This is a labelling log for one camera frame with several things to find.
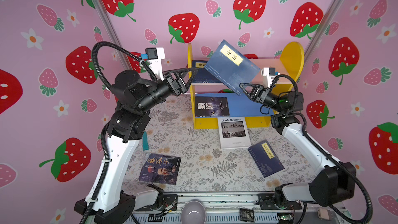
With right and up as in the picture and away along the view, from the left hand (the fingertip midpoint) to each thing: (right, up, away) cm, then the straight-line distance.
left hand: (193, 69), depth 47 cm
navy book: (+39, -41, +41) cm, 70 cm away
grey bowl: (-2, -60, +23) cm, 65 cm away
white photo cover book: (+22, -27, +48) cm, 59 cm away
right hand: (+17, -4, +11) cm, 21 cm away
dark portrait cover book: (-20, -46, +36) cm, 62 cm away
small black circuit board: (+23, -61, +22) cm, 68 cm away
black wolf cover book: (+8, -11, +46) cm, 48 cm away
